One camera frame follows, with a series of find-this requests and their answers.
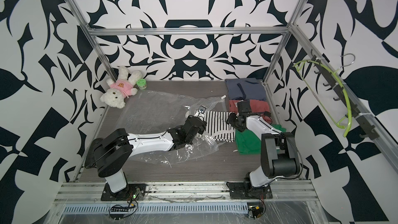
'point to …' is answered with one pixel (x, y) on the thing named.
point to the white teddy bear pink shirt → (121, 89)
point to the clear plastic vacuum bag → (151, 111)
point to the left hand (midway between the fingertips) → (201, 113)
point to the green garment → (246, 143)
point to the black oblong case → (90, 162)
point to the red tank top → (259, 107)
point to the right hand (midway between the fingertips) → (230, 119)
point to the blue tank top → (245, 88)
